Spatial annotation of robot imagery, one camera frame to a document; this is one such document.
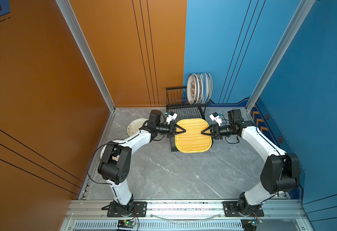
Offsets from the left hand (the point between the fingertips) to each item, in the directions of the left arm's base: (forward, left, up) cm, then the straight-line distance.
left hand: (185, 130), depth 80 cm
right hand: (-2, -11, -1) cm, 11 cm away
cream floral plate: (+18, +37, -20) cm, 46 cm away
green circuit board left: (-42, +30, -22) cm, 56 cm away
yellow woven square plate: (-6, -4, -2) cm, 7 cm away
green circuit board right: (-41, -31, -21) cm, 56 cm away
